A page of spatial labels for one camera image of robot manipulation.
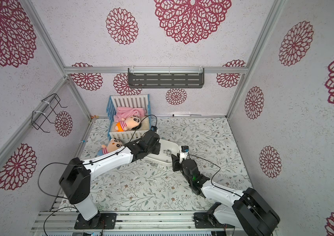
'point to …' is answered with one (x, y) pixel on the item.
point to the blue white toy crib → (142, 101)
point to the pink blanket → (126, 112)
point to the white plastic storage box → (167, 148)
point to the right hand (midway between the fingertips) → (176, 155)
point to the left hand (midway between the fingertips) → (156, 144)
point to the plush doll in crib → (131, 123)
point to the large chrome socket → (167, 152)
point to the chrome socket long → (154, 164)
